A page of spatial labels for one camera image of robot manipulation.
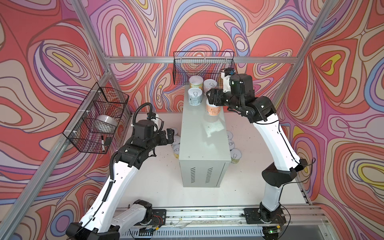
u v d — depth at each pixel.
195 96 0.72
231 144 0.95
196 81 0.76
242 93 0.46
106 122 0.73
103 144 0.72
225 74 0.56
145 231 0.72
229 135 0.99
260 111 0.44
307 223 0.72
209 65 0.95
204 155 0.58
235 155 0.89
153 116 0.61
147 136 0.50
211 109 0.69
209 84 0.78
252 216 0.73
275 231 0.69
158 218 0.72
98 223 0.37
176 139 0.66
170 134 0.63
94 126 0.72
